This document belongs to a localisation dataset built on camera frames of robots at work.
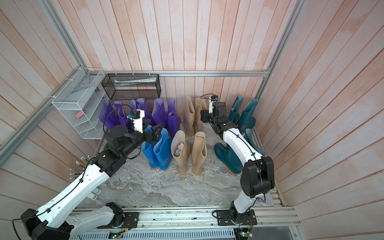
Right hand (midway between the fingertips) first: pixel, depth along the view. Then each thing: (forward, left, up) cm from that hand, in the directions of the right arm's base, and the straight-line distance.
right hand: (206, 109), depth 86 cm
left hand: (-20, +24, +9) cm, 32 cm away
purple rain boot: (-4, +58, -5) cm, 58 cm away
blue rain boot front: (-28, +22, -1) cm, 35 cm away
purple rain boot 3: (+5, +40, -1) cm, 40 cm away
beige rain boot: (+6, +3, -1) cm, 6 cm away
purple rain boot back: (-4, +20, -7) cm, 21 cm away
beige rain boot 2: (-24, +4, -9) cm, 26 cm away
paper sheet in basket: (+13, +47, +9) cm, 50 cm away
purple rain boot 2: (-6, +49, -1) cm, 49 cm away
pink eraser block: (-7, +72, +2) cm, 73 cm away
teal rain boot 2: (-21, -13, -18) cm, 30 cm away
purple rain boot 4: (+3, +30, -8) cm, 31 cm away
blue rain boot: (-27, +29, 0) cm, 40 cm away
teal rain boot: (0, -27, -10) cm, 29 cm away
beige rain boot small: (-24, +14, -8) cm, 29 cm away
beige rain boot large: (-1, +11, -6) cm, 13 cm away
